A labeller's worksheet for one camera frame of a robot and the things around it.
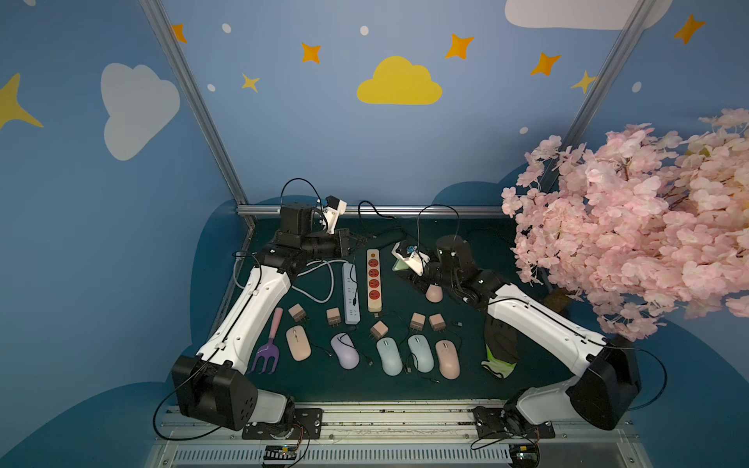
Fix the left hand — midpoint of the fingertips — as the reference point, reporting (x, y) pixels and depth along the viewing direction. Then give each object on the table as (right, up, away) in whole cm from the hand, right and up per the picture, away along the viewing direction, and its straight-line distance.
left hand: (366, 237), depth 72 cm
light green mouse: (+16, -33, +13) cm, 39 cm away
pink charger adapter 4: (+16, -26, +18) cm, 36 cm away
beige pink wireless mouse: (-21, -32, +14) cm, 40 cm away
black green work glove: (+40, -33, +14) cm, 54 cm away
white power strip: (-6, -18, +24) cm, 31 cm away
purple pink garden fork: (-30, -34, +15) cm, 48 cm away
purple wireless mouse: (-7, -32, +12) cm, 35 cm away
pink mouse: (+23, -35, +11) cm, 43 cm away
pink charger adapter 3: (+3, -28, +16) cm, 33 cm away
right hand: (+11, -6, +6) cm, 14 cm away
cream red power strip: (+2, -19, +24) cm, 31 cm away
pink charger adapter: (-23, -24, +20) cm, 39 cm away
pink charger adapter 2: (-11, -25, +21) cm, 34 cm away
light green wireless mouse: (+7, -34, +12) cm, 37 cm away
